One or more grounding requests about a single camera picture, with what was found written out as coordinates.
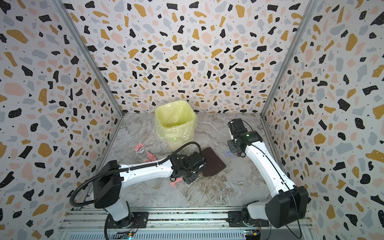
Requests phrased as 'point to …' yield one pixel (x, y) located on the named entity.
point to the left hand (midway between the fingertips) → (194, 173)
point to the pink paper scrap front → (173, 184)
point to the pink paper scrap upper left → (150, 157)
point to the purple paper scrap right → (229, 153)
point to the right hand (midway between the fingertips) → (235, 141)
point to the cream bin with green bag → (175, 122)
